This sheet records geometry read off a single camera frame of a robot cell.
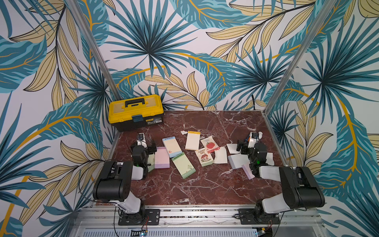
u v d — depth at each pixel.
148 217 0.73
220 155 0.95
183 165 0.90
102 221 0.74
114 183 0.45
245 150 0.84
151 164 0.83
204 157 0.95
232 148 0.98
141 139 0.78
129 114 0.97
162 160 0.91
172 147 0.98
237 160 0.94
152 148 0.86
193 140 1.03
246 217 0.73
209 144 1.00
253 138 0.80
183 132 1.07
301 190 0.45
